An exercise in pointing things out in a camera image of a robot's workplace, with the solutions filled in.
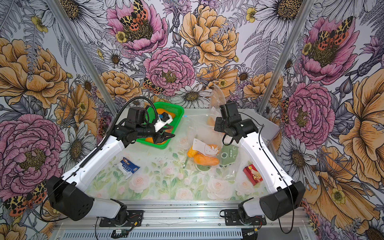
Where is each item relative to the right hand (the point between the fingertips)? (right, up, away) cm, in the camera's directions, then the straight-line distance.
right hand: (219, 127), depth 77 cm
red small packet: (+19, -26, +8) cm, 33 cm away
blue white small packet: (-52, -24, +10) cm, 58 cm away
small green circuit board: (-47, -48, -6) cm, 68 cm away
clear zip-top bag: (-8, -12, +5) cm, 16 cm away
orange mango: (-15, -15, +13) cm, 25 cm away
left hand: (-25, -4, -1) cm, 25 cm away
